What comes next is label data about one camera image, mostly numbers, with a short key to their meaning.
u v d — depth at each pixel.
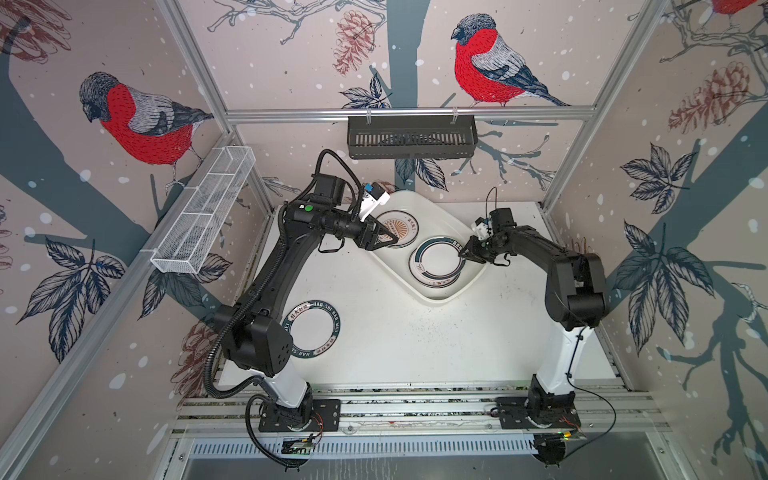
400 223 1.14
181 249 0.70
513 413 0.73
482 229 0.95
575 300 0.54
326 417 0.73
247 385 0.46
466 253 0.95
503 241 0.76
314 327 0.88
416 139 1.07
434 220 1.12
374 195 0.66
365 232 0.65
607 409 0.76
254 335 0.43
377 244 0.67
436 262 1.02
